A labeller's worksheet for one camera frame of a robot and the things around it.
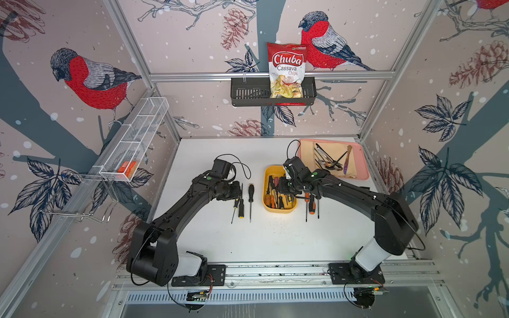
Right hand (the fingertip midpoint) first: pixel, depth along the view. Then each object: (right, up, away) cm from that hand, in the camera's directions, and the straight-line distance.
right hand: (277, 186), depth 87 cm
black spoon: (+29, +7, +19) cm, 36 cm away
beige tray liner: (+38, +11, +24) cm, 46 cm away
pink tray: (+50, +9, +21) cm, 55 cm away
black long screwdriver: (-12, -4, +9) cm, 16 cm away
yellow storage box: (-1, -8, +6) cm, 10 cm away
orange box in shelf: (-52, +10, -20) cm, 57 cm away
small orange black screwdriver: (+17, -9, +3) cm, 19 cm away
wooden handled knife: (+45, +18, +28) cm, 56 cm away
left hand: (-15, -1, -2) cm, 16 cm away
